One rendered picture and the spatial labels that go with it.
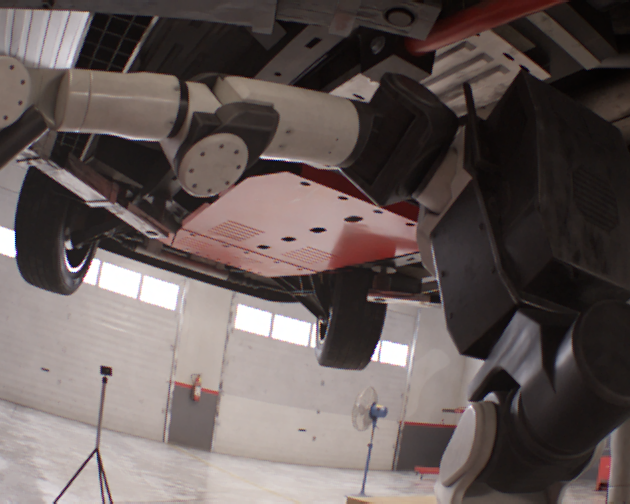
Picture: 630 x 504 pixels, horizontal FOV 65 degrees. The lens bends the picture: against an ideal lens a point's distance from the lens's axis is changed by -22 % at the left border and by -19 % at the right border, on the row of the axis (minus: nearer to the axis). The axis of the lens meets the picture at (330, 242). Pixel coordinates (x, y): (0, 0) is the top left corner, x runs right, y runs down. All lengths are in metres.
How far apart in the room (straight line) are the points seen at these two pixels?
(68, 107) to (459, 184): 0.48
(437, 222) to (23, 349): 9.39
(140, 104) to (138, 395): 9.74
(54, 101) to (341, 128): 0.34
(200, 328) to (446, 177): 9.88
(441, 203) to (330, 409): 11.11
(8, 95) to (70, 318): 9.54
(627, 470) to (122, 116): 0.75
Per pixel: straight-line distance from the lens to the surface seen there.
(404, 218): 1.86
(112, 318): 10.15
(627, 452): 0.81
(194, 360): 10.48
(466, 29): 0.86
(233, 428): 10.87
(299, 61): 1.23
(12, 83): 0.51
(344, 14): 0.82
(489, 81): 1.15
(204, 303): 10.62
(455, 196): 0.76
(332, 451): 11.95
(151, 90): 0.58
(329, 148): 0.70
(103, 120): 0.57
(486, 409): 0.62
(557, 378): 0.51
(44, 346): 9.96
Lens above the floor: 0.93
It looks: 18 degrees up
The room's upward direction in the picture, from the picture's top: 9 degrees clockwise
